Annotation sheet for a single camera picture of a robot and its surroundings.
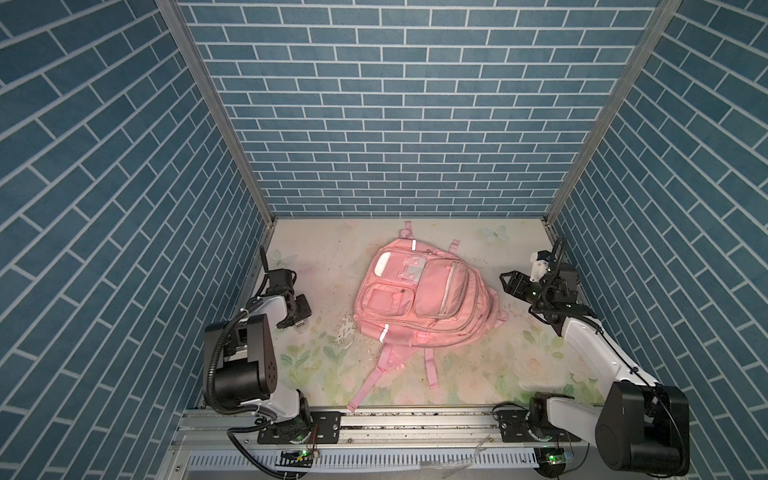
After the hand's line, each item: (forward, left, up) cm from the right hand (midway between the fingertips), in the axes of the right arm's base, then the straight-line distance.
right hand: (508, 275), depth 87 cm
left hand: (-9, +63, -13) cm, 64 cm away
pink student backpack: (-4, +28, -7) cm, 29 cm away
